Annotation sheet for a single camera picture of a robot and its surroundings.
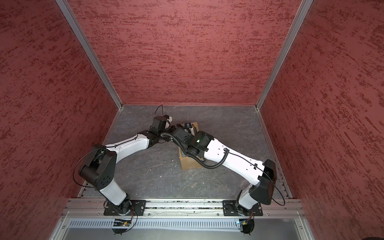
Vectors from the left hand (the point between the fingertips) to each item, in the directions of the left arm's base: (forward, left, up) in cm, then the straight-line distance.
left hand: (181, 134), depth 90 cm
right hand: (-16, -6, +9) cm, 19 cm away
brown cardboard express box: (-19, -5, 0) cm, 19 cm away
